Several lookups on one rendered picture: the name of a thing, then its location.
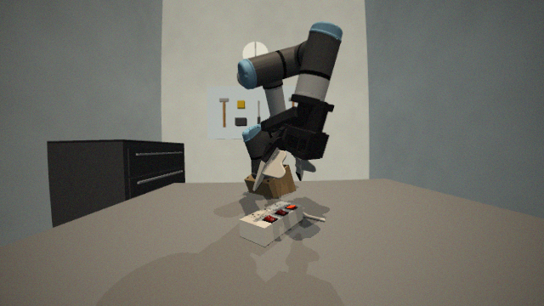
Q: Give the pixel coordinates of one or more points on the white power strip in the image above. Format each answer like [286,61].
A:
[262,230]

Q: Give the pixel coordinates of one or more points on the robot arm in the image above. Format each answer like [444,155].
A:
[318,56]

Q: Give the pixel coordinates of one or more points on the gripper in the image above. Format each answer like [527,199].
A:
[295,137]

